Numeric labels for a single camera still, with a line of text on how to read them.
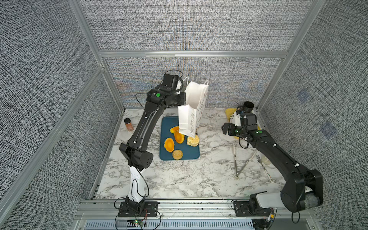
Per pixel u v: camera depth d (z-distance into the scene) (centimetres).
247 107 110
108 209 75
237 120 75
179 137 96
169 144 92
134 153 48
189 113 76
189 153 94
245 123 65
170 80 57
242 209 73
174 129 101
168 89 57
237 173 85
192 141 95
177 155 90
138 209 64
